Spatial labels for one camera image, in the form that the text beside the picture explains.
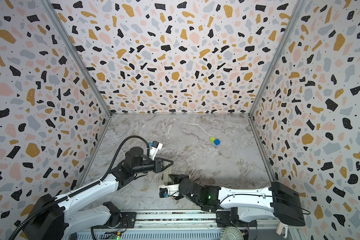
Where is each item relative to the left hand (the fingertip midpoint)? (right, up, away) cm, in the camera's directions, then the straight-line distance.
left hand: (172, 162), depth 73 cm
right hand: (-2, -6, -1) cm, 6 cm away
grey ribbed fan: (+27, -33, -3) cm, 43 cm away
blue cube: (+28, +7, +31) cm, 42 cm away
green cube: (+24, +8, +31) cm, 40 cm away
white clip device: (+52, -31, -2) cm, 61 cm away
